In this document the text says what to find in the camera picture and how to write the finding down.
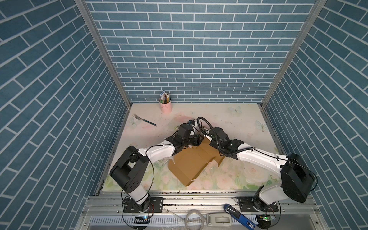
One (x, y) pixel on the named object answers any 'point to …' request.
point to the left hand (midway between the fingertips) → (202, 137)
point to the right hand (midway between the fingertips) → (214, 132)
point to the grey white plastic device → (218, 220)
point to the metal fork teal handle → (138, 118)
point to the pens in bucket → (165, 97)
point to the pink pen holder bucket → (166, 108)
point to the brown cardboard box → (186, 162)
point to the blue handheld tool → (232, 212)
